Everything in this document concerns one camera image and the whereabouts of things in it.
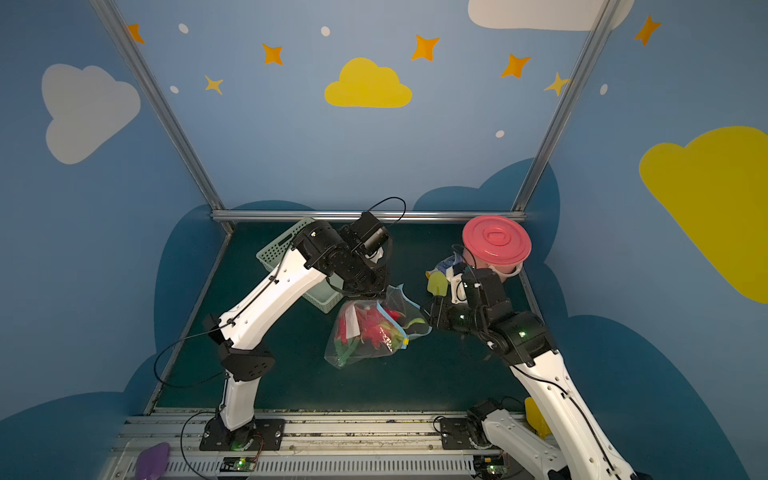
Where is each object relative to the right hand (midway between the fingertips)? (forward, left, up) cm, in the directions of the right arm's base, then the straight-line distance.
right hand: (432, 307), depth 69 cm
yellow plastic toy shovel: (-17, -28, -24) cm, 41 cm away
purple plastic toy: (-32, +65, -25) cm, 77 cm away
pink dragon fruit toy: (0, +16, -11) cm, 19 cm away
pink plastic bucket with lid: (+29, -23, -9) cm, 38 cm away
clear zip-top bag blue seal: (+4, +9, -3) cm, 10 cm away
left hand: (0, +9, +3) cm, 10 cm away
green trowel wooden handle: (+25, -6, -27) cm, 37 cm away
